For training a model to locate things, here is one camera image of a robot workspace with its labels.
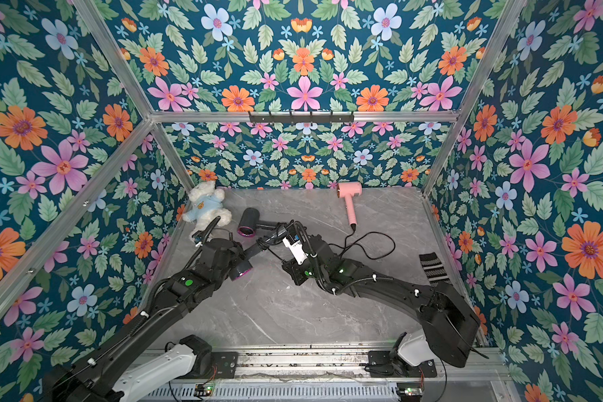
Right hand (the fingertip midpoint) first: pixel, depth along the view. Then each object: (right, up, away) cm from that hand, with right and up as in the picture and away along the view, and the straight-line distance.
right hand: (291, 260), depth 79 cm
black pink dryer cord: (+24, +8, +26) cm, 36 cm away
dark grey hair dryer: (-13, -1, -5) cm, 14 cm away
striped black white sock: (+53, -6, +15) cm, 55 cm away
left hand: (-17, +4, +1) cm, 17 cm away
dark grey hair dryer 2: (-21, +11, +25) cm, 34 cm away
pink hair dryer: (+23, +26, +37) cm, 50 cm away
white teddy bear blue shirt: (-40, +18, +26) cm, 50 cm away
